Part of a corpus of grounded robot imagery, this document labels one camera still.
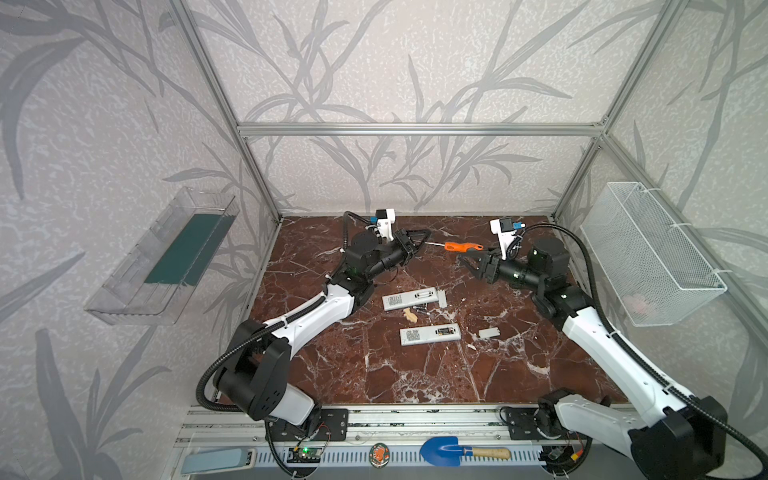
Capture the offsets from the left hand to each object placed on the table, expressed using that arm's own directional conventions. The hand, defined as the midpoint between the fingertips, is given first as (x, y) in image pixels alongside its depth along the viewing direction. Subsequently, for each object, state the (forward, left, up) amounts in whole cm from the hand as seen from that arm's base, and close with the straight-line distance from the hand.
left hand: (437, 227), depth 71 cm
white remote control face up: (-14, 0, -32) cm, 35 cm away
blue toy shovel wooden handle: (-43, -3, -32) cm, 53 cm away
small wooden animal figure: (-7, +6, -34) cm, 35 cm away
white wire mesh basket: (-14, -44, +2) cm, 47 cm away
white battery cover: (-2, -5, -33) cm, 34 cm away
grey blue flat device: (-45, +49, -29) cm, 73 cm away
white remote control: (-3, +6, -31) cm, 32 cm away
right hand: (-3, -7, -3) cm, 8 cm away
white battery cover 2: (-13, -19, -34) cm, 41 cm away
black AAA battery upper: (-5, +2, -33) cm, 34 cm away
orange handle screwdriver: (-5, -5, -1) cm, 7 cm away
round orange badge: (-43, +13, -32) cm, 56 cm away
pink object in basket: (-14, -49, -13) cm, 53 cm away
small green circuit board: (-43, +32, -35) cm, 64 cm away
